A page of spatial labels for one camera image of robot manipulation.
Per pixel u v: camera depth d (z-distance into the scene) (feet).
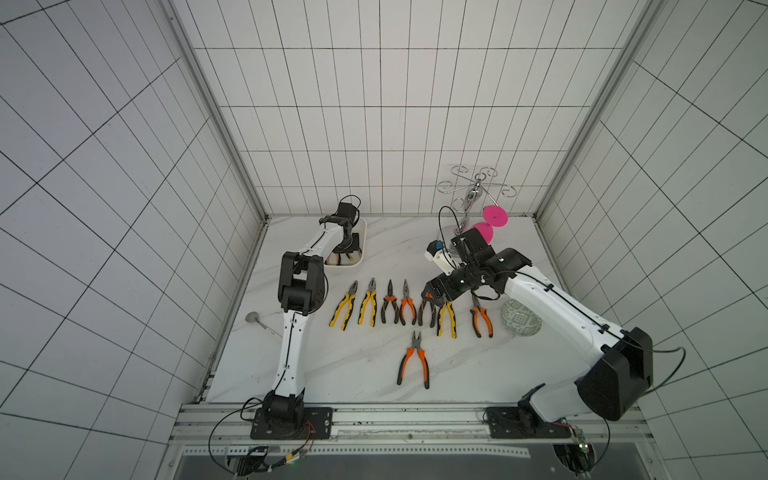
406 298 3.11
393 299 3.11
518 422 2.16
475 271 1.91
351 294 3.17
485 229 2.87
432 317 3.00
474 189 2.87
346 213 2.94
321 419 2.39
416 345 2.80
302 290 2.10
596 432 2.36
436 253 2.32
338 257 3.47
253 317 3.02
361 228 3.60
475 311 3.03
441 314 3.03
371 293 3.14
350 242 3.18
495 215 2.77
